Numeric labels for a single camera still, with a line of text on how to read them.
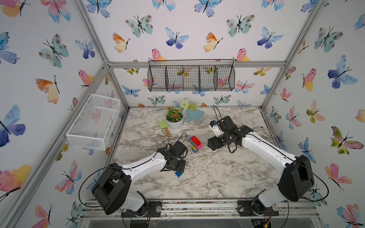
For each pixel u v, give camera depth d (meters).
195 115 1.15
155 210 0.73
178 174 0.85
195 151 0.95
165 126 1.08
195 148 0.90
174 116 0.96
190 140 0.89
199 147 0.86
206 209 0.75
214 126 0.76
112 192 0.42
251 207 0.72
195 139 0.86
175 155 0.67
